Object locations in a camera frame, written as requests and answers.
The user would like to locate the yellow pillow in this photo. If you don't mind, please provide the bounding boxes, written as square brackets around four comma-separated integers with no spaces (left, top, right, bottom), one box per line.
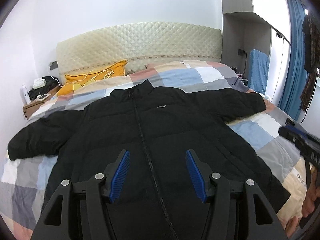
[57,60,127,96]

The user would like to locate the blue towel on chair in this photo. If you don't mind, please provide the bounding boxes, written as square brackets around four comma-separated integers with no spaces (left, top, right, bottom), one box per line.
[248,49,270,94]

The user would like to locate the black puffer jacket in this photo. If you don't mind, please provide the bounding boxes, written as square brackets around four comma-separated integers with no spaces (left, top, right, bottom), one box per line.
[8,81,290,239]

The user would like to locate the blue curtain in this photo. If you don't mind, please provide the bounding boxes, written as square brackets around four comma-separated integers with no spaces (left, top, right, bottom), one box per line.
[278,0,308,120]

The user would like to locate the grey white wardrobe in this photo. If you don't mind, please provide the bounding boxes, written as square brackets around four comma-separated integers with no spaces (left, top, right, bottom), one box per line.
[221,0,291,104]

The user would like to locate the person right hand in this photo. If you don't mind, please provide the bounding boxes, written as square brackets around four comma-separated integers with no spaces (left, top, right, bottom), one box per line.
[285,170,319,238]

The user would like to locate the brown bedside table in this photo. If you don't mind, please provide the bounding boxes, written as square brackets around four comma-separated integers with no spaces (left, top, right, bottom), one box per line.
[22,86,60,120]

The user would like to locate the white bottle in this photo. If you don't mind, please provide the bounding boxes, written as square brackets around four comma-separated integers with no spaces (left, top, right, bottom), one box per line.
[21,85,31,104]

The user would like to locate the cream quilted headboard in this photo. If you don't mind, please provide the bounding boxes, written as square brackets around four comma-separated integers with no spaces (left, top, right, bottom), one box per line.
[56,22,222,77]

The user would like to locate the black bag on table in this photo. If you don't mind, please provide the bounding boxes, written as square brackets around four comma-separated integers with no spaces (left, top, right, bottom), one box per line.
[28,76,59,101]

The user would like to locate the white phone on table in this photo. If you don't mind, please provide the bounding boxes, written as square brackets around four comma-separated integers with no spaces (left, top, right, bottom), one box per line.
[36,93,51,101]

